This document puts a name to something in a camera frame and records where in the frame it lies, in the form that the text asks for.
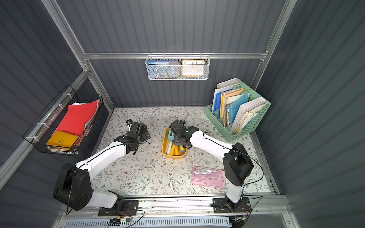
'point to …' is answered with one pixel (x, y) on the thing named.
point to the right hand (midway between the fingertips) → (183, 138)
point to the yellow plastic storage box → (177, 152)
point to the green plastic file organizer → (220, 125)
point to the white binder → (244, 107)
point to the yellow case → (62, 138)
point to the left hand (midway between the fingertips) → (139, 133)
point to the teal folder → (234, 107)
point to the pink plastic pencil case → (212, 177)
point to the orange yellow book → (224, 97)
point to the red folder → (77, 116)
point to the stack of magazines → (226, 120)
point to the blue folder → (217, 103)
